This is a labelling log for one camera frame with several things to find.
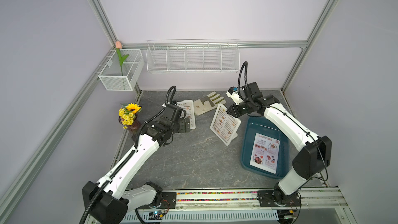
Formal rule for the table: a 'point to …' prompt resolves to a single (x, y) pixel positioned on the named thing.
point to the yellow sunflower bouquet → (126, 113)
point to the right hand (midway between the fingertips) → (228, 110)
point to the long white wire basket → (194, 55)
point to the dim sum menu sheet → (225, 124)
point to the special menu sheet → (265, 153)
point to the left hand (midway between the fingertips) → (180, 123)
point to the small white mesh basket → (123, 69)
